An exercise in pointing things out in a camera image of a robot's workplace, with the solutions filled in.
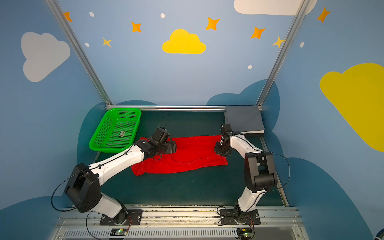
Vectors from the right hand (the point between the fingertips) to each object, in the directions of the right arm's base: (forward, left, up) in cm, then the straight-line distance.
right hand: (218, 151), depth 94 cm
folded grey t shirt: (+28, -19, +2) cm, 34 cm away
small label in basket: (+13, +69, -4) cm, 71 cm away
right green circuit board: (-42, -11, -6) cm, 44 cm away
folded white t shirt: (+19, -30, -3) cm, 36 cm away
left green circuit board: (-45, +50, -5) cm, 67 cm away
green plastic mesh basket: (+17, +75, -6) cm, 77 cm away
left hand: (-3, +28, +8) cm, 29 cm away
